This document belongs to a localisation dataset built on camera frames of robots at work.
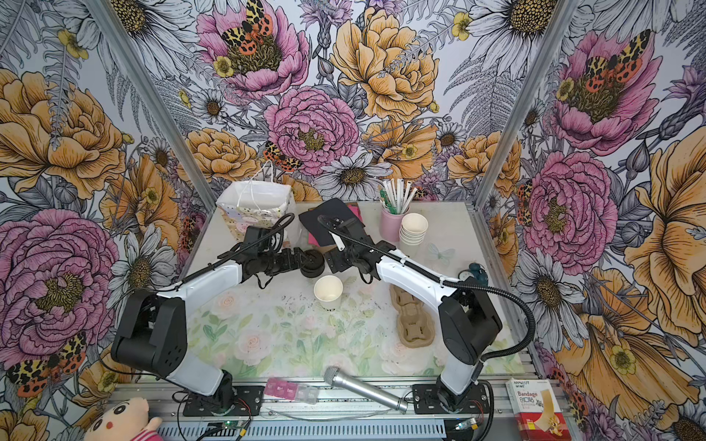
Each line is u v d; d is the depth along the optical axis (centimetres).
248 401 74
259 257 73
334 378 74
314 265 96
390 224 100
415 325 85
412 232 91
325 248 104
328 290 89
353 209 115
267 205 85
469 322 46
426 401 74
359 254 65
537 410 70
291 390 75
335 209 116
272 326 88
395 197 104
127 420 66
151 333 45
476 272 90
